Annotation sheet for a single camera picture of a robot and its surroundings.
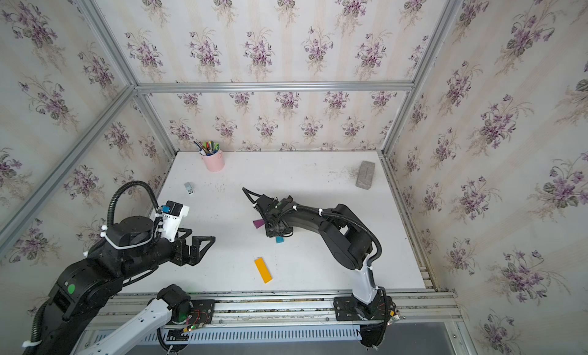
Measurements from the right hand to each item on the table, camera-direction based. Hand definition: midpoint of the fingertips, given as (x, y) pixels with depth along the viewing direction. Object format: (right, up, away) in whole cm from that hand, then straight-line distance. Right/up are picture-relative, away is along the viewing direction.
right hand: (278, 231), depth 91 cm
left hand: (-18, +7, -30) cm, 35 cm away
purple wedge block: (-8, +3, +2) cm, 9 cm away
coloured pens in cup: (-35, +36, +16) cm, 53 cm away
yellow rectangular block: (-5, -12, -9) cm, 16 cm away
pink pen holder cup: (-33, +29, +18) cm, 47 cm away
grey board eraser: (+40, +23, +16) cm, 49 cm away
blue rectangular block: (0, -2, -3) cm, 4 cm away
